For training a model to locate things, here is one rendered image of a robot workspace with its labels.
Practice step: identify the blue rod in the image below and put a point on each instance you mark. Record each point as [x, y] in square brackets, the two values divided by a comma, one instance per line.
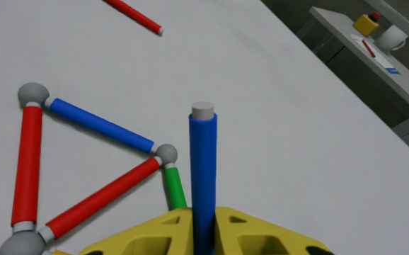
[100, 124]
[203, 174]

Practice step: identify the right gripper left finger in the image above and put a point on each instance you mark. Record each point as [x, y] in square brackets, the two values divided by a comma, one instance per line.
[168, 234]

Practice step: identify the red rod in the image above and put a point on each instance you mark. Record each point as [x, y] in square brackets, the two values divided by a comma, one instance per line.
[136, 15]
[77, 213]
[25, 196]

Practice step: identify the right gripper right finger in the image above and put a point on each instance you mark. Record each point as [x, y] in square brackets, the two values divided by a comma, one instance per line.
[238, 233]

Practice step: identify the green rod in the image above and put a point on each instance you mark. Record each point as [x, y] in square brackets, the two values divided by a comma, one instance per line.
[174, 185]

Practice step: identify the yellow rod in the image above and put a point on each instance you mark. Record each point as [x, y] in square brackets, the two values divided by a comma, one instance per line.
[55, 252]

